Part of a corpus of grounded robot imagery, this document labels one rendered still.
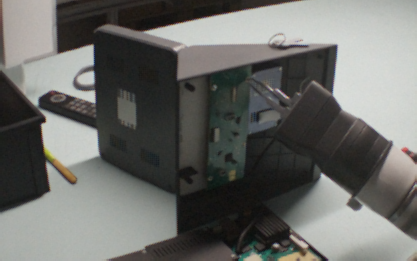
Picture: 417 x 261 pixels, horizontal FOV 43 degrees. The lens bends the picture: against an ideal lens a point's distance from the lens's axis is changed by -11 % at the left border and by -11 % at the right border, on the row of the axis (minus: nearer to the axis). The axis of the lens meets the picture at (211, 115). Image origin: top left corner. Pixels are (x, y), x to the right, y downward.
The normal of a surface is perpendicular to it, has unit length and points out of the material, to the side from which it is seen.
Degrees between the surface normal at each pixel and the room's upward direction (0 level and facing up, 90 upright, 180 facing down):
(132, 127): 90
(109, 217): 0
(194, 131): 90
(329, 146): 50
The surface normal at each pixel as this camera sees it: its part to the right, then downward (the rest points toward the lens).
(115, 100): -0.58, 0.35
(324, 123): -0.12, -0.14
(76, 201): 0.04, -0.89
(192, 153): 0.56, 0.40
